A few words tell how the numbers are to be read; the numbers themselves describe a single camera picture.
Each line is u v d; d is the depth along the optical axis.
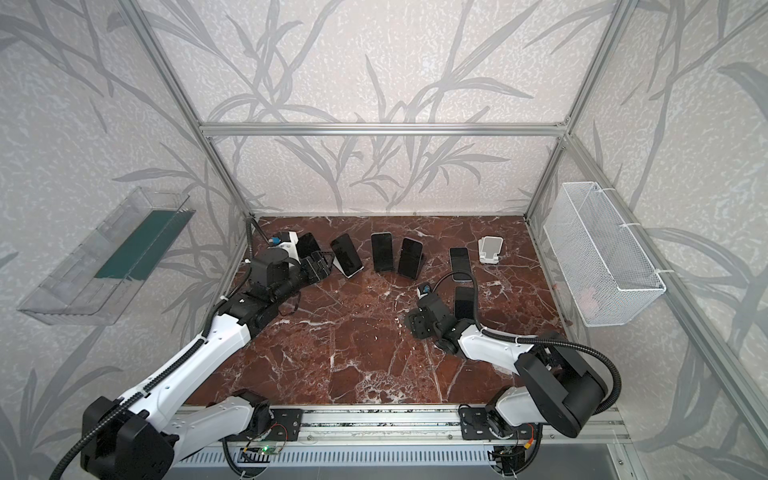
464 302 0.92
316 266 0.69
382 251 0.98
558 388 0.42
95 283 0.64
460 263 1.06
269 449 0.71
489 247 1.04
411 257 1.03
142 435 0.38
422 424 0.75
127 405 0.39
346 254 0.99
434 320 0.68
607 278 0.62
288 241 0.70
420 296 0.82
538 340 0.49
